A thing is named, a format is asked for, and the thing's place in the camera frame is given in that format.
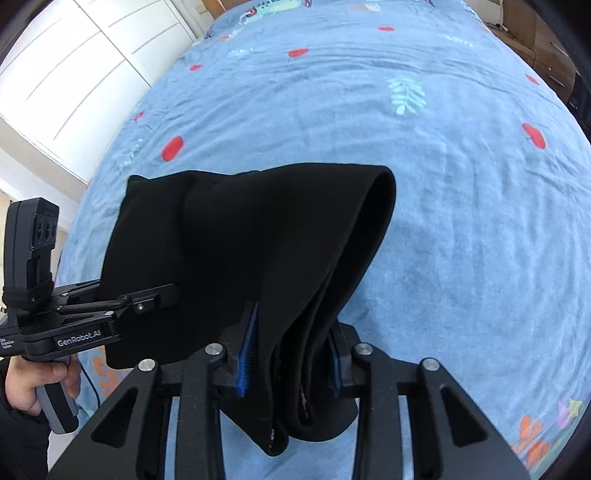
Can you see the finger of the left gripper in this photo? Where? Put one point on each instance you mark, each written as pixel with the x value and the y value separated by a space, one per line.
pixel 135 303
pixel 82 291

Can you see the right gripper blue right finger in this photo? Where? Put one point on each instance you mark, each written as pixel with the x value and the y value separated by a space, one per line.
pixel 347 378

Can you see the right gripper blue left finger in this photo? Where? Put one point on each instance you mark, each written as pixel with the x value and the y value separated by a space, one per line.
pixel 241 350

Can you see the black pants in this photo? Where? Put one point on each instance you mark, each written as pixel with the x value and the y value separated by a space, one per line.
pixel 295 241

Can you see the person's dark sleeve left forearm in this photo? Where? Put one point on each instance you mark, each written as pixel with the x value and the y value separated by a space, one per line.
pixel 24 440

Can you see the person's left hand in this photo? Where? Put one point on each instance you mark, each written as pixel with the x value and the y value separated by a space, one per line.
pixel 23 377

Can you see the blue patterned bed sheet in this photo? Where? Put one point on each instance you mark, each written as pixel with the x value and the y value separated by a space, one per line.
pixel 486 264

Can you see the white wardrobe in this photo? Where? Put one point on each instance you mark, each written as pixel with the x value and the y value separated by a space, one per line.
pixel 78 70

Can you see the brown wooden cabinet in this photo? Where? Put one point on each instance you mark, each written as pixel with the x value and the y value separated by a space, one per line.
pixel 523 30

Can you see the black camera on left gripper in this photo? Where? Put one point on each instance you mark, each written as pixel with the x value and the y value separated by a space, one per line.
pixel 30 236

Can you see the grey gripper handle left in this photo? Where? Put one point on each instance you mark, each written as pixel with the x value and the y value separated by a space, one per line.
pixel 59 407

